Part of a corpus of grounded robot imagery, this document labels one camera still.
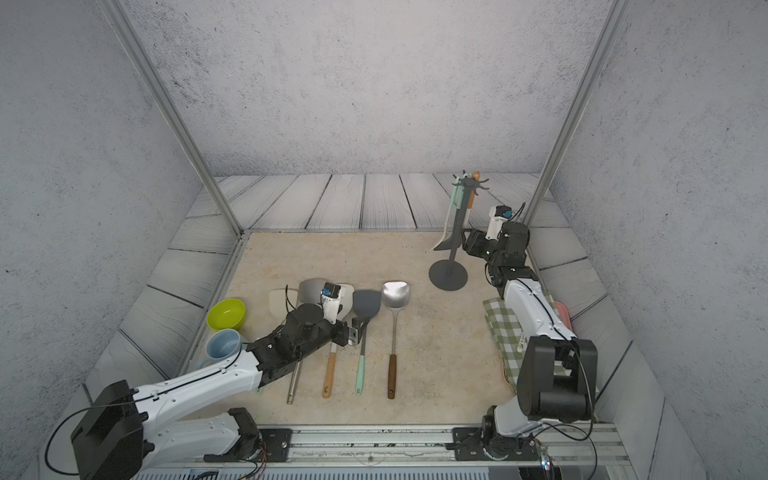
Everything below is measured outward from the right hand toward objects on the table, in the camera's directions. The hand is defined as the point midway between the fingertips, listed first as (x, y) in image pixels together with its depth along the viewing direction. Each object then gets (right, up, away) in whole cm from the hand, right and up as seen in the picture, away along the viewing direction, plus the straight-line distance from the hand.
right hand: (471, 229), depth 85 cm
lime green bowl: (-74, -26, +11) cm, 79 cm away
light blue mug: (-72, -34, +3) cm, 79 cm away
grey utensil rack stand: (-3, -14, +21) cm, 26 cm away
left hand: (-30, -23, -7) cm, 39 cm away
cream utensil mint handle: (-4, +9, -1) cm, 10 cm away
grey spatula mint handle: (-30, -23, +12) cm, 40 cm away
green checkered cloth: (+12, -33, +5) cm, 36 cm away
